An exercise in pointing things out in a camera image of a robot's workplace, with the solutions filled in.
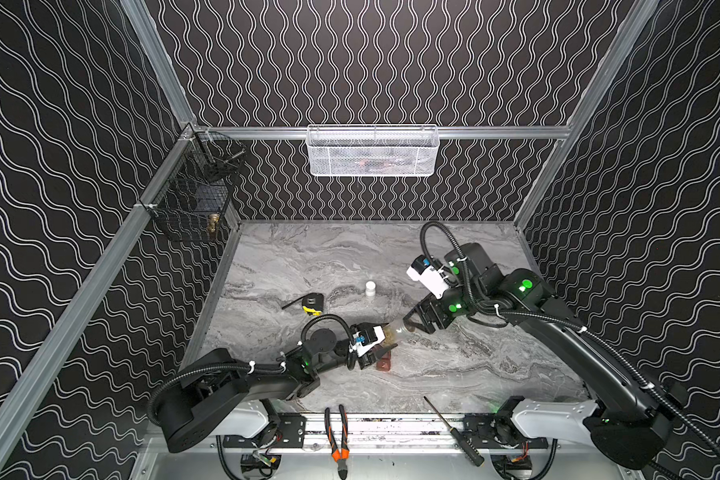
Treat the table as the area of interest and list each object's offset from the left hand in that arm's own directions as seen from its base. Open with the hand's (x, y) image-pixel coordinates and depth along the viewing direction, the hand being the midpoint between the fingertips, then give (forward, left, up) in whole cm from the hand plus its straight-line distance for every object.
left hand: (398, 338), depth 72 cm
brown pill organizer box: (0, +3, -17) cm, 17 cm away
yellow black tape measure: (+17, +26, -13) cm, 34 cm away
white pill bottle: (+22, +8, -10) cm, 25 cm away
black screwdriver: (-22, -19, -17) cm, 33 cm away
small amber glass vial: (+2, +2, -3) cm, 4 cm away
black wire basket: (+39, +65, +9) cm, 77 cm away
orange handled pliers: (-22, +14, -16) cm, 31 cm away
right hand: (+3, -4, +7) cm, 9 cm away
